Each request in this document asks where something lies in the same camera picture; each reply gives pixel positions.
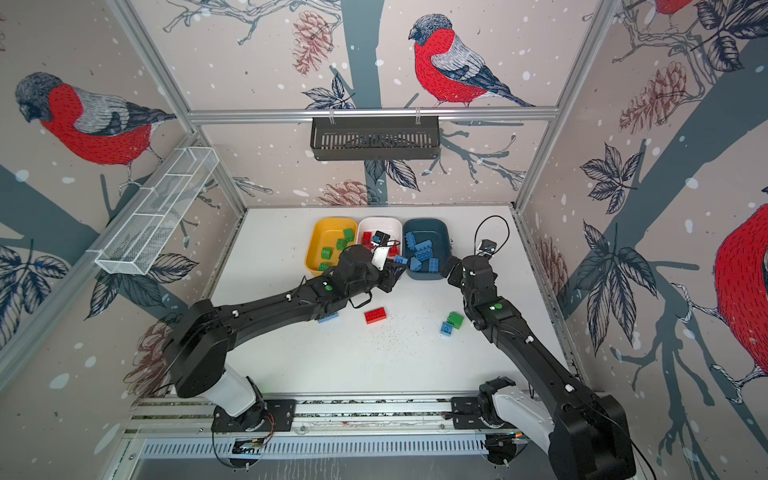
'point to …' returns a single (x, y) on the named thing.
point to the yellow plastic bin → (327, 240)
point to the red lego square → (394, 251)
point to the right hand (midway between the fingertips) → (460, 264)
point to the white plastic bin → (367, 226)
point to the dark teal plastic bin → (425, 230)
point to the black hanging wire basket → (371, 141)
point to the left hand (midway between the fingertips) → (402, 266)
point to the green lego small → (326, 253)
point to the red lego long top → (367, 239)
